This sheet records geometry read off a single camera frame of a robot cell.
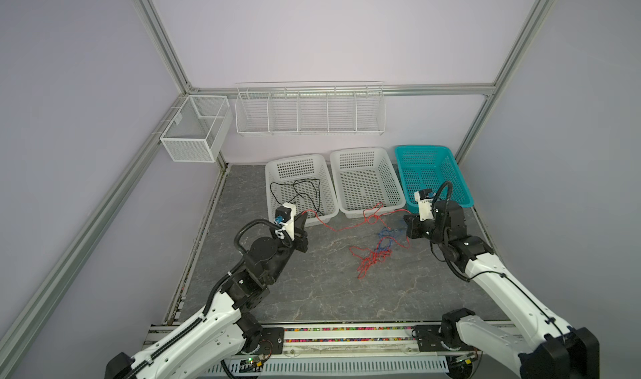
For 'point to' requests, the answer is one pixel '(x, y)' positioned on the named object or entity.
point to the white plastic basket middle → (365, 182)
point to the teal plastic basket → (428, 167)
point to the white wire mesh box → (199, 130)
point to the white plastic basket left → (287, 169)
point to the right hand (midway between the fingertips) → (407, 218)
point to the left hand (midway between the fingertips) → (306, 216)
